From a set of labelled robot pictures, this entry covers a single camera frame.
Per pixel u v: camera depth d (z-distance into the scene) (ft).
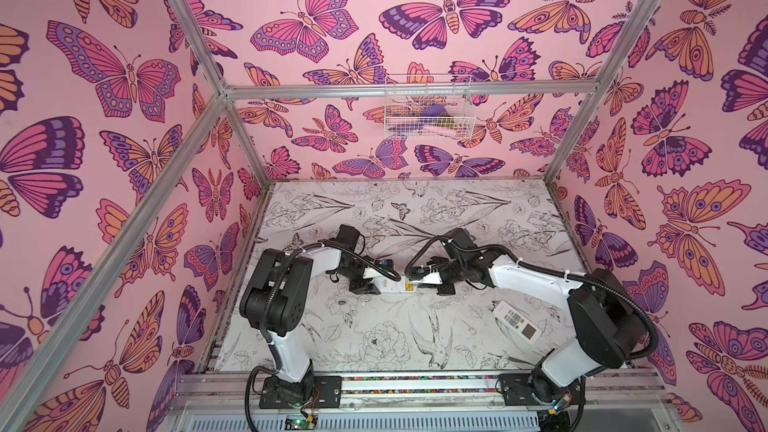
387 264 2.66
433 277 2.47
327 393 2.41
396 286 2.95
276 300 1.55
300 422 2.37
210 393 2.49
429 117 3.06
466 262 2.25
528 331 2.69
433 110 3.16
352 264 2.38
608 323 1.46
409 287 2.95
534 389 2.17
